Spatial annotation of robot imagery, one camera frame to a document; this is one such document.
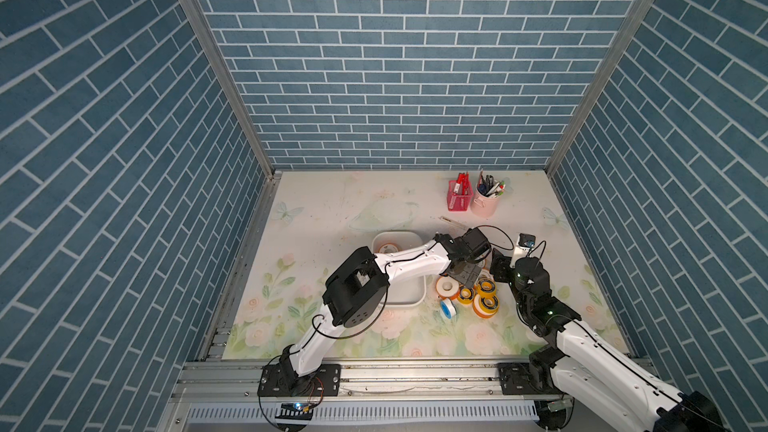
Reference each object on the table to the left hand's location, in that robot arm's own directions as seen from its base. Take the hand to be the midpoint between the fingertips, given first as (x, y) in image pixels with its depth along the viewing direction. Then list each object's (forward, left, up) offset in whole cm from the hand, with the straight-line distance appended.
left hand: (465, 273), depth 89 cm
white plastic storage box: (-5, +18, -3) cm, 19 cm away
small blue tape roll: (-10, +7, +1) cm, 12 cm away
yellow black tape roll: (-6, 0, -3) cm, 6 cm away
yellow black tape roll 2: (-6, -5, +2) cm, 8 cm away
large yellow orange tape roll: (-10, -4, 0) cm, 11 cm away
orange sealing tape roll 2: (-4, +6, -2) cm, 7 cm away
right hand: (+2, -10, +9) cm, 14 cm away
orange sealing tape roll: (+10, +23, -2) cm, 25 cm away
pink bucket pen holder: (+24, -9, +7) cm, 27 cm away
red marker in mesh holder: (+33, -3, +7) cm, 33 cm away
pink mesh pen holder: (+31, -2, +2) cm, 31 cm away
